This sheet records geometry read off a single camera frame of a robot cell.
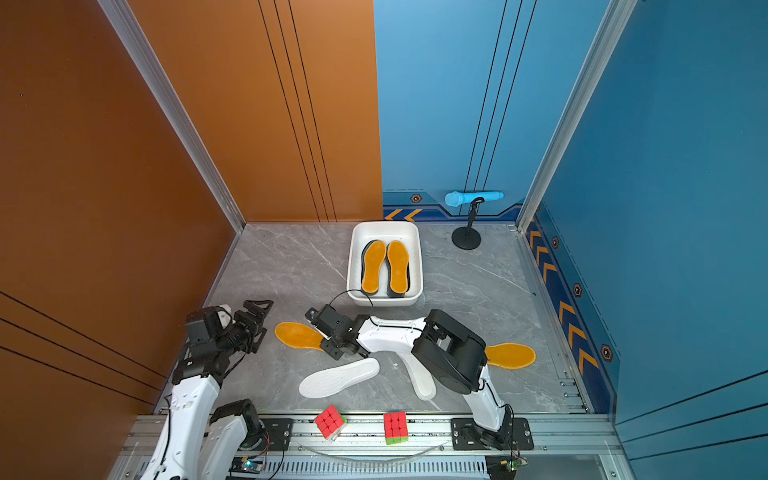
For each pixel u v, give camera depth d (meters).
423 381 0.81
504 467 0.70
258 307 0.73
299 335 0.91
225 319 0.66
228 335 0.67
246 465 0.70
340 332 0.68
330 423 0.71
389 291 0.98
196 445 0.46
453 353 0.50
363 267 1.05
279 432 0.74
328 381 0.82
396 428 0.71
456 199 0.95
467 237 1.16
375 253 1.09
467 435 0.72
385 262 1.05
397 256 1.08
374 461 0.70
